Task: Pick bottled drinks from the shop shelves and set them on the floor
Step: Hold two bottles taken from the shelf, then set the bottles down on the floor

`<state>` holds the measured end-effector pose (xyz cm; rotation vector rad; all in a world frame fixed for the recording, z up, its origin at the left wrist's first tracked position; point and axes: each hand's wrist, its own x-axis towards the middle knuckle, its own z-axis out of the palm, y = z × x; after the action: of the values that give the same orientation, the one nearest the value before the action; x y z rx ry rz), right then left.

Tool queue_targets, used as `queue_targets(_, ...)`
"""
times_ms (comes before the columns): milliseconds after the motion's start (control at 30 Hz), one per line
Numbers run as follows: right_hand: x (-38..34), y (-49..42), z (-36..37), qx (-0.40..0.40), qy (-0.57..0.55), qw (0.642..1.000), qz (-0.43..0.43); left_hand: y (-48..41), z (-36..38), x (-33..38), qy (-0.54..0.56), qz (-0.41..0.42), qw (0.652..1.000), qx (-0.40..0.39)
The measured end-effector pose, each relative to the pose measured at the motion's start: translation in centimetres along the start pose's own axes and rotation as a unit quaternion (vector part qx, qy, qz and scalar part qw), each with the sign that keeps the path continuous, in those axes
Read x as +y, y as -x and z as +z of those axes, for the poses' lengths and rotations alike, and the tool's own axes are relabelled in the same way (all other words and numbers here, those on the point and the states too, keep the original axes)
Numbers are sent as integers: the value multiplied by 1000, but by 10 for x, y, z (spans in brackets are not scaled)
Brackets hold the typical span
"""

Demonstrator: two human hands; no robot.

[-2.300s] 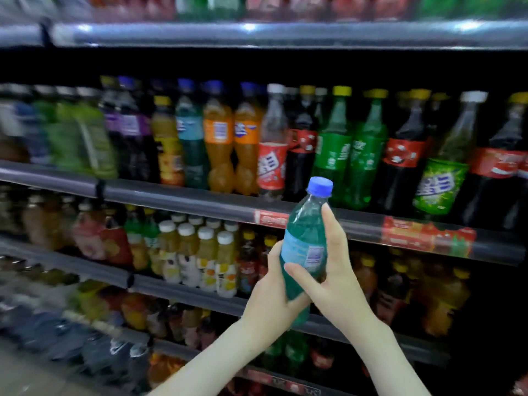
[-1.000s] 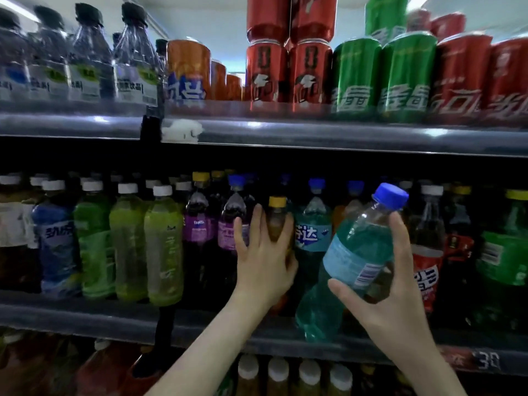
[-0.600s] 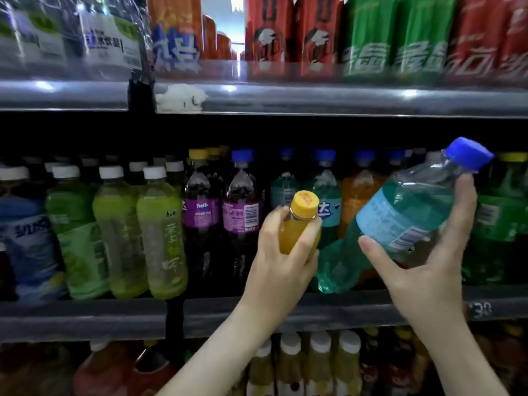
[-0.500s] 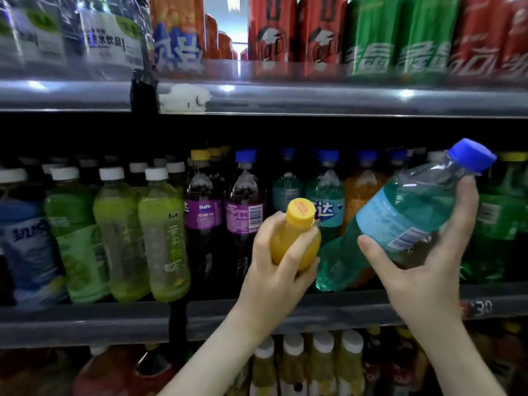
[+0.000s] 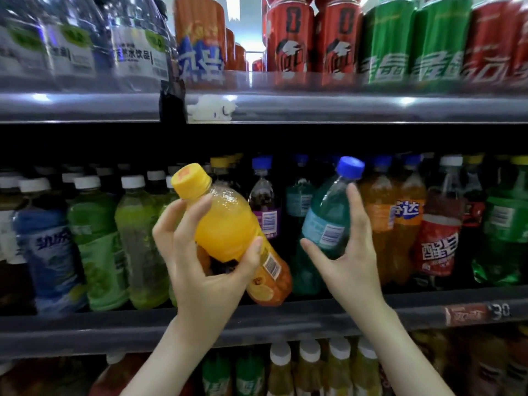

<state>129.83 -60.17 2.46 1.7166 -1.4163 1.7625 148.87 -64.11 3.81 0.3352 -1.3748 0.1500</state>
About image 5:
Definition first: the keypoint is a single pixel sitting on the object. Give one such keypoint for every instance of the person's left hand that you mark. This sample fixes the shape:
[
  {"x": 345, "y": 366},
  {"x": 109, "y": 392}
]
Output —
[{"x": 206, "y": 292}]

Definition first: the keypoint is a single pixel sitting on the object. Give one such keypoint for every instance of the person's right hand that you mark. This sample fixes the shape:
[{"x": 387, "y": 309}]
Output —
[{"x": 355, "y": 276}]

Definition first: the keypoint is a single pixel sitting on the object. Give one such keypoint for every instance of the teal Fanta bottle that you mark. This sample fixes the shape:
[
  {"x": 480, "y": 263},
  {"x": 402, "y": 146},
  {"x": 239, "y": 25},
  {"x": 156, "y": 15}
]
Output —
[{"x": 326, "y": 218}]

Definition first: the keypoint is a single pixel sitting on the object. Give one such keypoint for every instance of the orange juice bottle yellow cap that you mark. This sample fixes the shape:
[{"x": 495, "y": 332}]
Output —
[{"x": 223, "y": 226}]

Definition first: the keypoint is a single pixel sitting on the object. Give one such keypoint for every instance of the drinks shelf unit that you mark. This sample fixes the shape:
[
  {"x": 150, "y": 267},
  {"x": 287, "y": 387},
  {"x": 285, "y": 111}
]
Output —
[{"x": 82, "y": 107}]

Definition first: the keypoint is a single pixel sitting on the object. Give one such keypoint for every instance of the red shelf label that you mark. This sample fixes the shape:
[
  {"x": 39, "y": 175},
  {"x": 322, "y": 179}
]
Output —
[{"x": 466, "y": 314}]

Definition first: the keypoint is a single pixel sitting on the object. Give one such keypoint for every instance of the digital price tag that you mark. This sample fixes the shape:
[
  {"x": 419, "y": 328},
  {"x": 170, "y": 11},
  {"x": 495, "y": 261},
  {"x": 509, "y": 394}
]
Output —
[{"x": 499, "y": 311}]

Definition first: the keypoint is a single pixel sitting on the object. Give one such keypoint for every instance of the row of soda cans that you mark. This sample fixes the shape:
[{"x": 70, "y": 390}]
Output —
[{"x": 388, "y": 45}]

